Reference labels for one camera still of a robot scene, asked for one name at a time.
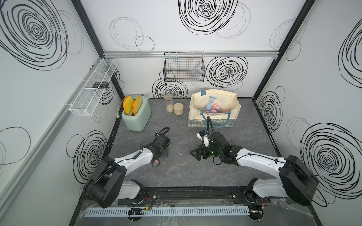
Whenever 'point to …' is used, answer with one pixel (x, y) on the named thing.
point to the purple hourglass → (213, 111)
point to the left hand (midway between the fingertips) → (161, 151)
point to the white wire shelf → (90, 91)
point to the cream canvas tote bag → (222, 106)
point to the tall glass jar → (168, 98)
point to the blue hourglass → (209, 106)
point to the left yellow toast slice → (128, 103)
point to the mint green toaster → (136, 115)
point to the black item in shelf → (101, 85)
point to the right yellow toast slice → (136, 105)
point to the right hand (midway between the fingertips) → (195, 150)
